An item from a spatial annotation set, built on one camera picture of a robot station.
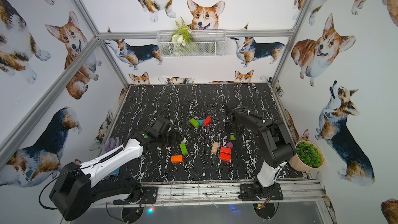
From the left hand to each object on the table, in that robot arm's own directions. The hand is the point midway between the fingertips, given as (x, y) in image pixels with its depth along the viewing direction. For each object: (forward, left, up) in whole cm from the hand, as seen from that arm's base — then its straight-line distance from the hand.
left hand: (182, 136), depth 84 cm
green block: (+13, -6, -8) cm, 16 cm away
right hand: (+5, -28, -5) cm, 28 cm away
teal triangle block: (+13, -10, -7) cm, 18 cm away
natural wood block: (-5, -17, -7) cm, 19 cm away
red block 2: (-5, -24, -9) cm, 26 cm away
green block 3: (0, -28, -4) cm, 28 cm away
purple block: (-2, -26, -7) cm, 27 cm away
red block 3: (-9, -23, -7) cm, 26 cm away
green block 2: (-4, -1, -7) cm, 8 cm away
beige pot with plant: (-14, -62, +4) cm, 63 cm away
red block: (+13, -14, -8) cm, 21 cm away
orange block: (-9, +3, -10) cm, 13 cm away
